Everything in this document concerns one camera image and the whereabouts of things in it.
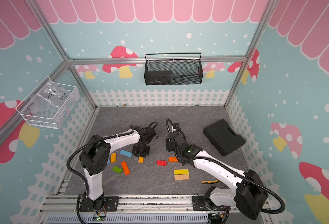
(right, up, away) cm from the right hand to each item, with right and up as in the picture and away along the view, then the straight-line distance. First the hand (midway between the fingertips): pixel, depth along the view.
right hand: (171, 139), depth 82 cm
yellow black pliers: (+23, -25, 0) cm, 34 cm away
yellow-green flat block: (+6, -21, +3) cm, 22 cm away
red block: (-6, -16, +7) cm, 19 cm away
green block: (-33, -19, +4) cm, 38 cm away
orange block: (+1, -14, +8) cm, 16 cm away
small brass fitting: (-41, +25, +42) cm, 64 cm away
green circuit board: (-38, -40, -9) cm, 56 cm away
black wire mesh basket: (+1, +46, +12) cm, 48 cm away
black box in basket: (-8, +39, +8) cm, 40 cm away
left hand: (-19, -13, +7) cm, 24 cm away
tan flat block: (+6, -23, +2) cm, 24 cm away
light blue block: (-25, -5, -28) cm, 38 cm away
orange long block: (-29, -19, +5) cm, 35 cm away
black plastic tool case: (+37, -1, +14) cm, 39 cm away
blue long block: (-29, -11, +10) cm, 33 cm away
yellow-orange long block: (-19, -14, +7) cm, 25 cm away
